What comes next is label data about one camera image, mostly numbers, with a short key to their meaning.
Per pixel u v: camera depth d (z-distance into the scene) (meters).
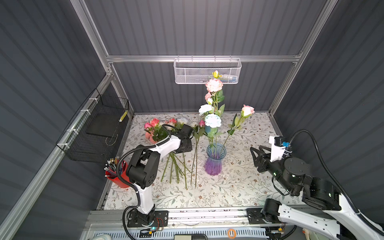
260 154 0.52
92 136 0.72
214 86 0.62
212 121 0.66
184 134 0.75
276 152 0.50
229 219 0.74
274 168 0.51
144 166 0.50
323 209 0.40
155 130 1.04
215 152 0.79
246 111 0.66
